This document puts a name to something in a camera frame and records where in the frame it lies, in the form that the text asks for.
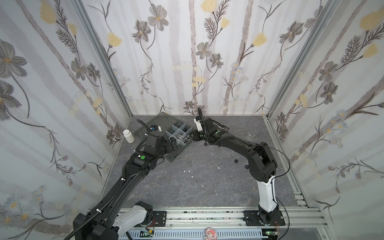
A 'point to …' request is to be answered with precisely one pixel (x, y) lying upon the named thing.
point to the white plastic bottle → (128, 136)
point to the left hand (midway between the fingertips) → (168, 138)
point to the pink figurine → (210, 234)
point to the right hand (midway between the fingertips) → (190, 128)
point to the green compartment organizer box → (181, 132)
